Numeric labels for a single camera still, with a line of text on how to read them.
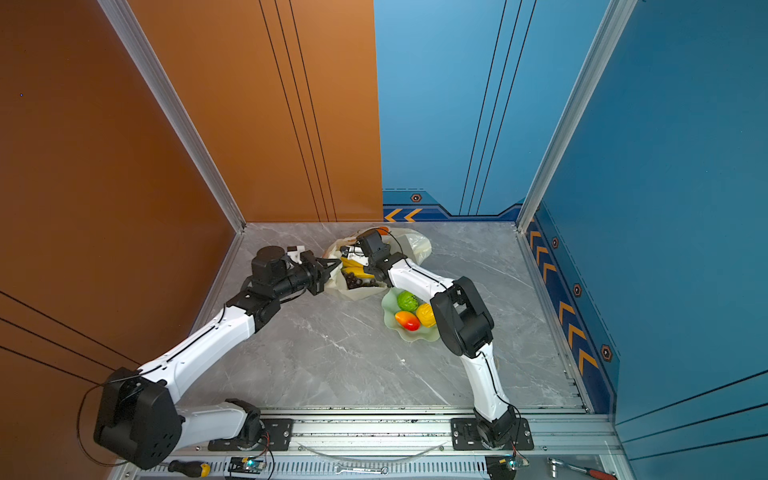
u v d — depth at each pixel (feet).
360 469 2.28
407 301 3.00
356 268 3.29
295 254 2.43
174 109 2.81
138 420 1.33
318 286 2.37
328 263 2.48
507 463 2.30
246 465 2.32
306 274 2.27
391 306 3.05
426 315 2.92
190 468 2.16
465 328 1.76
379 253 2.48
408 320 2.94
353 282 3.18
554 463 2.24
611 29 2.35
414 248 2.78
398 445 2.39
